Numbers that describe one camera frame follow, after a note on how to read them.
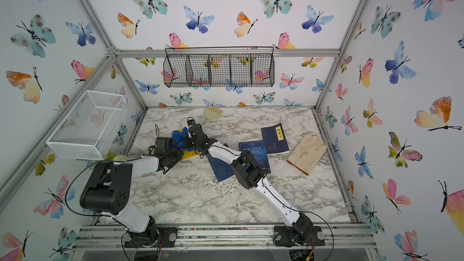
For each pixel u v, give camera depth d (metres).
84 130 1.23
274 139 1.04
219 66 0.98
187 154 0.96
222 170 0.92
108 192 0.47
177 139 0.99
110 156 0.79
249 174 0.68
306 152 0.99
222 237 0.75
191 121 0.93
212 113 1.18
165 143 0.77
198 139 0.84
